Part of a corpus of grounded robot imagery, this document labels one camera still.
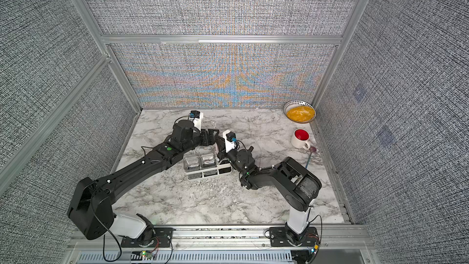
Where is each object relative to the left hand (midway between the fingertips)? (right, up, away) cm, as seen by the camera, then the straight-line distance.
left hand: (216, 129), depth 80 cm
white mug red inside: (+44, -5, +17) cm, 47 cm away
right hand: (0, -1, 0) cm, 1 cm away
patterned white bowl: (+47, +10, +29) cm, 56 cm away
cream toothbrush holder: (+3, -17, +3) cm, 18 cm away
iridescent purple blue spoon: (+51, -11, +20) cm, 56 cm away
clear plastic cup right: (-6, -17, +14) cm, 23 cm away
